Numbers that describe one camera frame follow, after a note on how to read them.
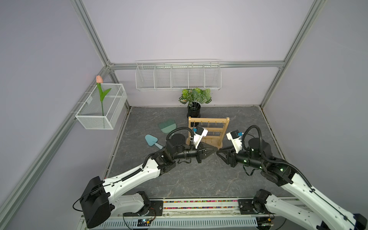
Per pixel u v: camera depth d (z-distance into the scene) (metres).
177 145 0.52
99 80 0.79
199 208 0.75
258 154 0.47
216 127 0.85
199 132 0.58
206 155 0.61
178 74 0.99
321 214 0.42
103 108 0.77
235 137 0.58
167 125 1.08
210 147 0.60
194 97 0.94
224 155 0.65
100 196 0.39
